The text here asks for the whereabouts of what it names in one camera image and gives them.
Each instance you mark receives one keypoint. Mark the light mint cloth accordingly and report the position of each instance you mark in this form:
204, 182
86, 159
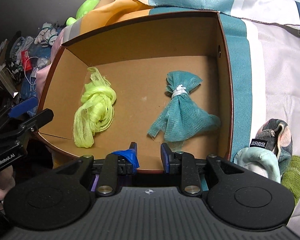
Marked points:
259, 160

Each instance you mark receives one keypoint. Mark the olive green knitted cloth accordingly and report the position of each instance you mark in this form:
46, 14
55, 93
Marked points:
291, 178

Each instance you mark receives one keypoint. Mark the red small package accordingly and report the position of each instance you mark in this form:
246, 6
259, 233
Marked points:
26, 61

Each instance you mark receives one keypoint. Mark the brown cardboard box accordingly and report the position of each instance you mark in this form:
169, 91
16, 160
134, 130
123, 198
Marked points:
135, 56

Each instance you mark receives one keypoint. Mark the teal mesh cloth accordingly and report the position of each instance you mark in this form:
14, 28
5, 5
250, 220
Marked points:
182, 118

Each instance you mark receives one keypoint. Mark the neon yellow knotted cloth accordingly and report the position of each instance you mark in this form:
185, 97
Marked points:
96, 113

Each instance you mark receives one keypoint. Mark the white gloves bundle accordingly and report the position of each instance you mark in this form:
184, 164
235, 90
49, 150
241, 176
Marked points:
47, 35

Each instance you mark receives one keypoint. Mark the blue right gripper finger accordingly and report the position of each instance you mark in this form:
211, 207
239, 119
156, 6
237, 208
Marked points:
23, 107
167, 158
131, 156

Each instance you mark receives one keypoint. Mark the green plush toy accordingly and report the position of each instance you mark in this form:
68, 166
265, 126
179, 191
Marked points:
86, 7

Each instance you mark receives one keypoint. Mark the person's left hand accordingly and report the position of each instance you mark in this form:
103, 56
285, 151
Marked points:
7, 181

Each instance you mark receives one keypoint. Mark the striped teal orange tablecloth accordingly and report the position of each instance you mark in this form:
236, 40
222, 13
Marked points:
208, 198

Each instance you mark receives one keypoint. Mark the grey pink patterned cloth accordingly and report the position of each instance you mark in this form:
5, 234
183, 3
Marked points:
276, 137

